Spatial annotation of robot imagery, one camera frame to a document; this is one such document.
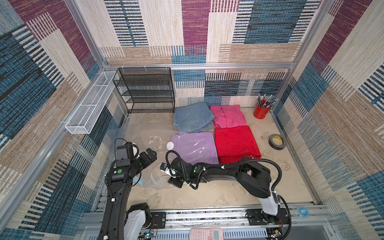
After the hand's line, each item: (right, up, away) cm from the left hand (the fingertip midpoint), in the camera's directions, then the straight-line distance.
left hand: (150, 157), depth 78 cm
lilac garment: (+24, +3, +11) cm, 26 cm away
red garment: (+50, +4, +27) cm, 57 cm away
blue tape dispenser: (+77, -27, -2) cm, 82 cm away
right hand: (+11, -13, +8) cm, 19 cm away
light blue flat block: (-6, -14, +4) cm, 16 cm away
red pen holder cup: (+70, +27, +31) cm, 82 cm away
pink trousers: (+46, +23, +30) cm, 60 cm away
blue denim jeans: (+24, +22, +31) cm, 45 cm away
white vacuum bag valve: (+7, +3, +19) cm, 20 cm away
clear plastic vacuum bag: (-7, +9, +21) cm, 24 cm away
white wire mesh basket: (-30, +19, -7) cm, 36 cm away
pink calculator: (+28, -33, -9) cm, 44 cm away
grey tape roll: (+78, +5, +23) cm, 81 cm away
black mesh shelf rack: (-12, +42, +30) cm, 53 cm away
